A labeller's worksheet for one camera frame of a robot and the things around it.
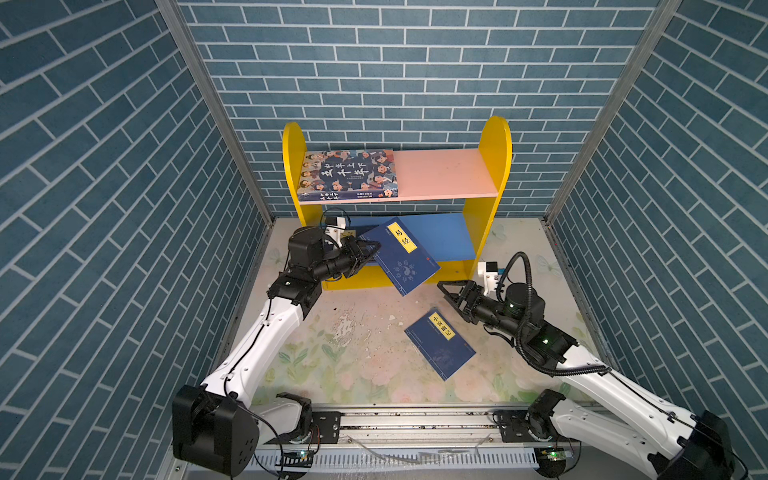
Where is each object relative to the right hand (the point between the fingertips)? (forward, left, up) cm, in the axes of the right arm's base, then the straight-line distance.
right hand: (438, 288), depth 69 cm
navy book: (-3, -3, -26) cm, 26 cm away
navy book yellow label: (+9, +9, +1) cm, 13 cm away
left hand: (+7, +14, +5) cm, 17 cm away
